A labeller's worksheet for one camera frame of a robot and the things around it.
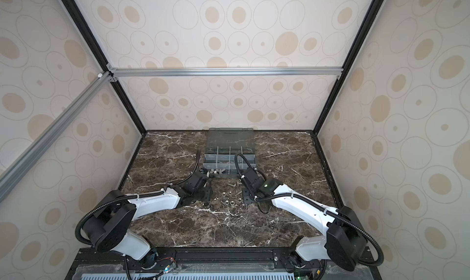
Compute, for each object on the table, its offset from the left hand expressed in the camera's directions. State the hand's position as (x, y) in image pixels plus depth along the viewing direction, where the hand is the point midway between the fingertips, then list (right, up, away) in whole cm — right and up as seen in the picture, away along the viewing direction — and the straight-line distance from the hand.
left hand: (214, 191), depth 90 cm
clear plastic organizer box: (+2, +23, +17) cm, 28 cm away
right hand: (+19, 0, -7) cm, 20 cm away
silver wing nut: (0, +9, +9) cm, 13 cm away
